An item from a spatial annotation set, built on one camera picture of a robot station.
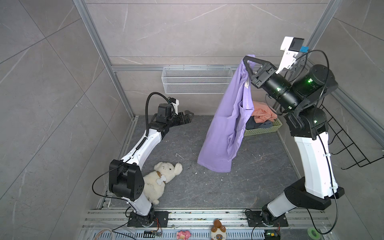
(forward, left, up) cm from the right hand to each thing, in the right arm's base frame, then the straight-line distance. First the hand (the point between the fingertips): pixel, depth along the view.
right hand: (242, 59), depth 44 cm
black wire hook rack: (-16, -52, -34) cm, 64 cm away
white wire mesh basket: (+41, +13, -33) cm, 54 cm away
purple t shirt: (-11, +5, -37) cm, 39 cm away
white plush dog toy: (-16, +37, -57) cm, 70 cm away
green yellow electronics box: (-39, -21, -67) cm, 80 cm away
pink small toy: (-39, +21, -62) cm, 76 cm away
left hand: (+16, +18, -37) cm, 44 cm away
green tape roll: (-39, -39, -66) cm, 86 cm away
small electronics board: (-38, +37, -67) cm, 85 cm away
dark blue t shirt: (+29, -29, -64) cm, 76 cm away
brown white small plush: (-38, +5, -63) cm, 73 cm away
